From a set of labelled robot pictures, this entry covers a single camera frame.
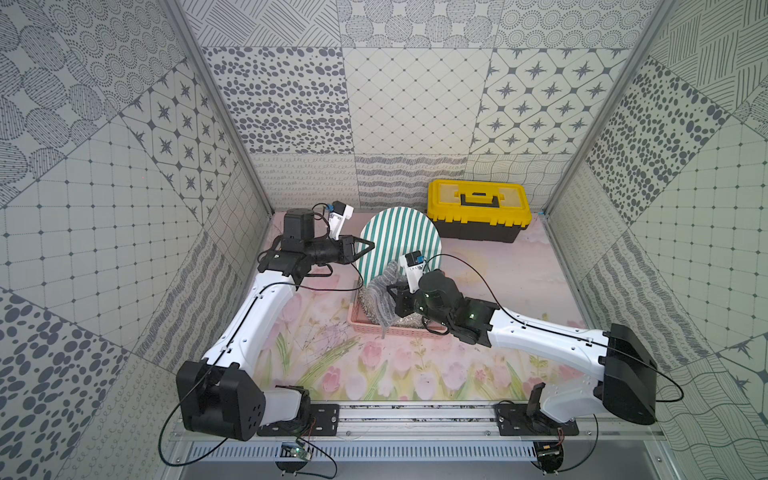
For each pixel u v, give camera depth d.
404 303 0.65
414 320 0.67
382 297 0.73
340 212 0.67
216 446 0.43
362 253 0.71
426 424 0.75
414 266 0.66
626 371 0.41
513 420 0.74
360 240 0.71
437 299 0.56
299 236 0.59
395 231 0.76
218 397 0.39
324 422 0.74
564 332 0.47
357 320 0.91
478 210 0.98
